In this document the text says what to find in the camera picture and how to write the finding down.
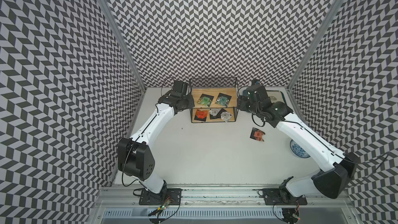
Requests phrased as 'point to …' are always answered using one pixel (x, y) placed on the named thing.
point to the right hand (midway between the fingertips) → (244, 102)
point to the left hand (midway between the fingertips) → (191, 103)
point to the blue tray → (277, 94)
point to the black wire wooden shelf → (216, 104)
